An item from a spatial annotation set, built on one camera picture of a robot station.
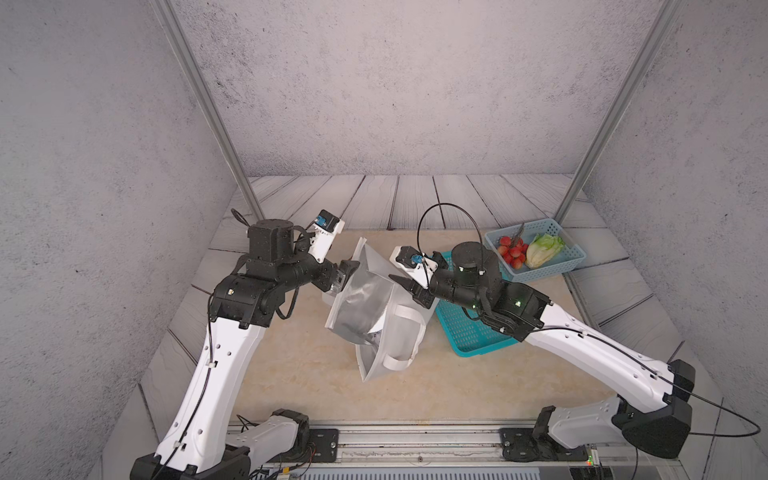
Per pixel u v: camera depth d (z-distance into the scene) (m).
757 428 0.38
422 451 0.73
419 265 0.51
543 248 1.08
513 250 1.08
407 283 0.56
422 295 0.56
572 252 1.07
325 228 0.53
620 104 0.85
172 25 0.71
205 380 0.38
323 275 0.57
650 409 0.40
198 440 0.36
